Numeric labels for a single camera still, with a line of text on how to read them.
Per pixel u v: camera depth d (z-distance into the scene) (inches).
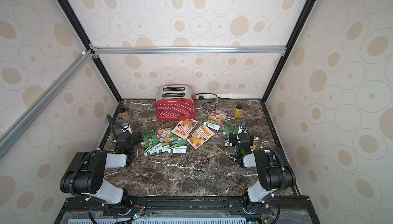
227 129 40.4
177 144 37.2
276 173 17.9
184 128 40.4
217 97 43.5
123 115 41.3
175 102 37.2
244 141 28.0
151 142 37.5
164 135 39.4
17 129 20.9
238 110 41.2
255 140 36.4
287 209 28.7
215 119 42.9
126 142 28.2
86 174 17.9
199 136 39.2
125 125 31.5
